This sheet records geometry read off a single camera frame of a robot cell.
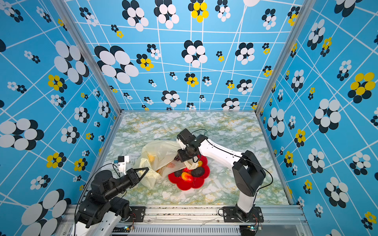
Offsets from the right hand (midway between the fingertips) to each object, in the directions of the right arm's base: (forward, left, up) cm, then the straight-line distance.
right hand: (182, 156), depth 85 cm
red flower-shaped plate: (-13, -9, -6) cm, 16 cm away
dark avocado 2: (-9, +2, -4) cm, 10 cm away
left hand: (-13, +14, +12) cm, 23 cm away
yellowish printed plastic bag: (-2, +12, +1) cm, 12 cm away
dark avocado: (-8, -9, -4) cm, 12 cm away
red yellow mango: (-10, -3, -5) cm, 11 cm away
